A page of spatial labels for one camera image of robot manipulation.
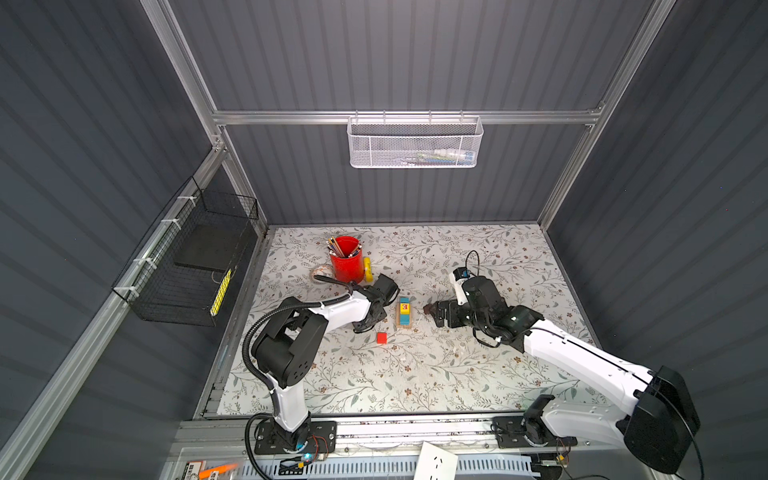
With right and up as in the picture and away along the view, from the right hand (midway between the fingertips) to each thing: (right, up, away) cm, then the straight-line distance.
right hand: (446, 308), depth 82 cm
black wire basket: (-65, +10, -11) cm, 67 cm away
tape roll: (-32, +8, -8) cm, 34 cm away
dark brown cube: (-4, -2, +8) cm, 9 cm away
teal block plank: (-11, -5, +10) cm, 15 cm away
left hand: (-21, -5, +14) cm, 26 cm away
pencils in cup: (-33, +16, +15) cm, 40 cm away
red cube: (-18, -11, +10) cm, 23 cm away
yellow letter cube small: (-11, -2, +9) cm, 14 cm away
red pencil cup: (-30, +10, +20) cm, 38 cm away
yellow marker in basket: (-55, +6, -13) cm, 57 cm away
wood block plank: (-13, -7, +10) cm, 18 cm away
